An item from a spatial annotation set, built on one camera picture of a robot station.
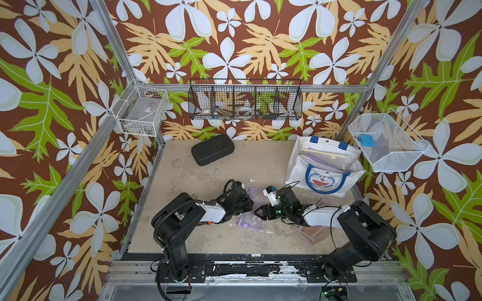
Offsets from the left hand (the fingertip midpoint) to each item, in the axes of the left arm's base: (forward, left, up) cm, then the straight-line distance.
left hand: (254, 201), depth 93 cm
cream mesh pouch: (+12, -37, +18) cm, 43 cm away
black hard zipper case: (+33, +24, +3) cm, 41 cm away
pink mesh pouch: (-17, -26, +2) cm, 31 cm away
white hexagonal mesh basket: (+12, -58, +28) cm, 65 cm away
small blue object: (+19, -52, +24) cm, 60 cm away
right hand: (-6, -1, +1) cm, 6 cm away
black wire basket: (+45, +5, +29) cm, 54 cm away
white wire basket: (+30, +54, +33) cm, 70 cm away
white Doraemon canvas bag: (+9, -31, +18) cm, 37 cm away
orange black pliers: (-11, +23, 0) cm, 26 cm away
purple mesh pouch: (+3, -2, -1) cm, 4 cm away
